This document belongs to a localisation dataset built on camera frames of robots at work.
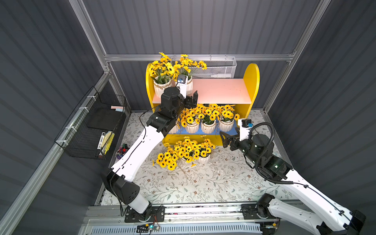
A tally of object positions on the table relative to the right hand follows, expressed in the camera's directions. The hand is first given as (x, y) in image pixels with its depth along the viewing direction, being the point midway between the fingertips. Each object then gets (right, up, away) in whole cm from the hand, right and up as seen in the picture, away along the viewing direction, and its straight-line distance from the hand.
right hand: (231, 130), depth 68 cm
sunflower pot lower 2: (-10, +7, +13) cm, 17 cm away
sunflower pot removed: (-31, -17, +11) cm, 37 cm away
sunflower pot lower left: (-29, 0, +19) cm, 35 cm away
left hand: (-21, +19, -1) cm, 29 cm away
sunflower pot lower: (-19, +6, +9) cm, 22 cm away
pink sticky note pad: (-63, +13, +17) cm, 67 cm away
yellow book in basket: (-59, -3, +3) cm, 59 cm away
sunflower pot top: (-12, -12, +11) cm, 20 cm away
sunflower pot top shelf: (-21, -12, +13) cm, 28 cm away
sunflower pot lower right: (+1, +6, +9) cm, 11 cm away
